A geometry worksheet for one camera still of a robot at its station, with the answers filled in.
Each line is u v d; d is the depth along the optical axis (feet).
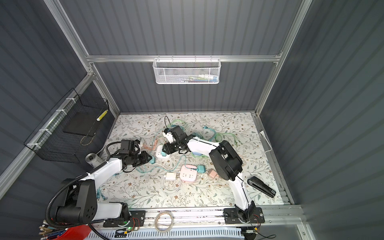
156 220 2.38
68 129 2.38
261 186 2.64
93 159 2.64
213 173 2.84
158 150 3.14
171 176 2.81
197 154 3.16
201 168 2.89
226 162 1.84
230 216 2.39
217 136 3.45
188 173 2.82
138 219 2.37
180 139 2.46
